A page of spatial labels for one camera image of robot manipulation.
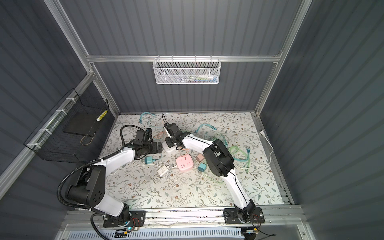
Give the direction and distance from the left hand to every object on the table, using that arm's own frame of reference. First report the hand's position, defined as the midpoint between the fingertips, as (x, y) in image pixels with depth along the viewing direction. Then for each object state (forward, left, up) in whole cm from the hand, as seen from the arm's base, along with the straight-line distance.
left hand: (154, 146), depth 94 cm
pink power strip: (-10, -19, -4) cm, 22 cm away
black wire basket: (-5, +34, +22) cm, 41 cm away
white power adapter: (-15, -6, -4) cm, 17 cm away
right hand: (+6, -10, -2) cm, 12 cm away
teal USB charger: (-14, -29, -4) cm, 33 cm away
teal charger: (-8, +4, -4) cm, 9 cm away
